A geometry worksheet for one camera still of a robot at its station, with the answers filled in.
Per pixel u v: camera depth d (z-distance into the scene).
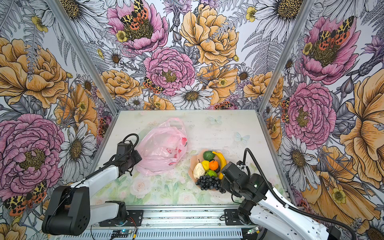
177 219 0.76
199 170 0.81
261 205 0.48
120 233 0.71
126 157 0.72
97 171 0.55
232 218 0.73
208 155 0.87
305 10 0.73
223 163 0.87
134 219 0.73
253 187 0.49
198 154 0.92
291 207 0.44
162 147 0.98
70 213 0.42
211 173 0.82
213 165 0.83
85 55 0.89
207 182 0.76
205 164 0.86
